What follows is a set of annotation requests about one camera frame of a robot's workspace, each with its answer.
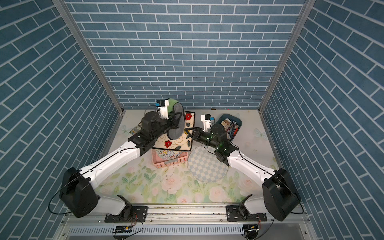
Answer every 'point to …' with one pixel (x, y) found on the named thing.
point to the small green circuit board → (123, 229)
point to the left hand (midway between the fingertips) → (186, 114)
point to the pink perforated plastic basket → (159, 162)
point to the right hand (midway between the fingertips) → (186, 130)
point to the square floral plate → (184, 143)
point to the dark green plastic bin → (231, 124)
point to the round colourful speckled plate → (168, 154)
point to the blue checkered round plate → (204, 165)
